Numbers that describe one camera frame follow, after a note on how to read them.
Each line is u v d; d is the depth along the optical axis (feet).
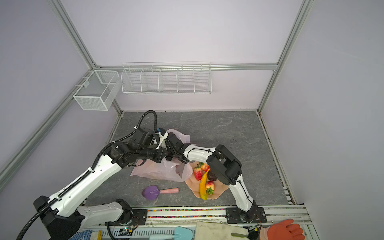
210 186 2.57
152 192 2.65
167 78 3.25
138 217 2.42
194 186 2.63
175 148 2.37
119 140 1.78
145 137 1.79
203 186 2.64
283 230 2.24
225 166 1.73
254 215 2.22
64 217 1.29
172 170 2.24
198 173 2.71
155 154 2.07
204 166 2.79
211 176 2.70
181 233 2.26
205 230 2.30
